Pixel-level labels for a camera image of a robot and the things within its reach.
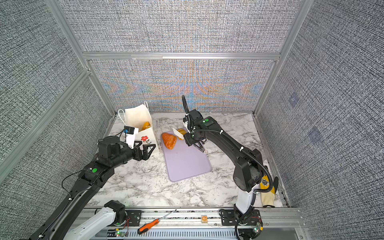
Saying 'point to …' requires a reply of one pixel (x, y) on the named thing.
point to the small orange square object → (204, 219)
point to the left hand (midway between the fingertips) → (148, 144)
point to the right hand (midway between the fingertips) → (191, 138)
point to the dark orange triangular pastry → (169, 140)
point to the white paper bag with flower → (139, 117)
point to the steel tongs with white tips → (179, 134)
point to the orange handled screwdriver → (144, 228)
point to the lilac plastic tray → (184, 162)
